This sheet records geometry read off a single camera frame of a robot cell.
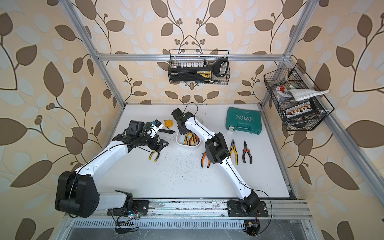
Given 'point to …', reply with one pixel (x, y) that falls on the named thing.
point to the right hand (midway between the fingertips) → (188, 129)
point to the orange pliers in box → (197, 138)
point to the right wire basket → (278, 83)
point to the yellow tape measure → (168, 123)
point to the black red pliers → (246, 150)
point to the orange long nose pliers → (203, 156)
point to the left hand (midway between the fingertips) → (162, 138)
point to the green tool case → (244, 120)
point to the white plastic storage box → (180, 137)
